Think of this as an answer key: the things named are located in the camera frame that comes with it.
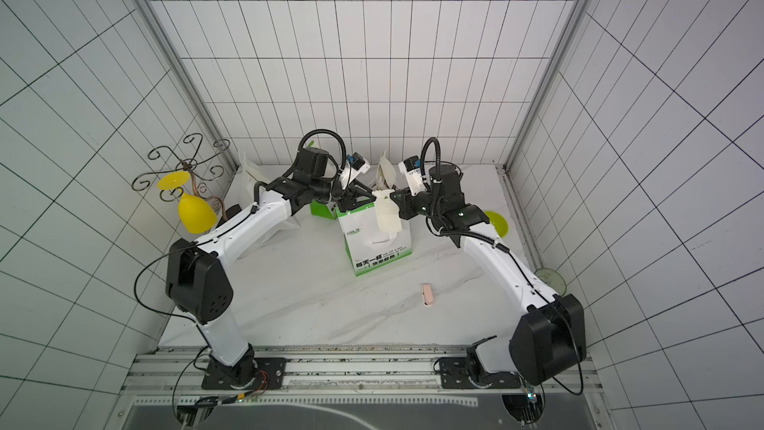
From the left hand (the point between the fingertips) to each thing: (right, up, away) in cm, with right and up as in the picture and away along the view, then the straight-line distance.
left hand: (368, 199), depth 80 cm
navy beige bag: (+4, +5, +9) cm, 11 cm away
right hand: (+8, +3, -1) cm, 8 cm away
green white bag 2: (-16, -5, +20) cm, 25 cm away
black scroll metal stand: (-50, +15, +1) cm, 52 cm away
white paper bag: (-36, +7, +7) cm, 38 cm away
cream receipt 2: (+6, +9, +14) cm, 18 cm away
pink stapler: (+17, -28, +3) cm, 33 cm away
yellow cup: (-47, -4, -1) cm, 47 cm away
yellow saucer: (-49, +5, -6) cm, 50 cm away
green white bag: (-2, -8, 0) cm, 8 cm away
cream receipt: (+5, -3, -2) cm, 7 cm away
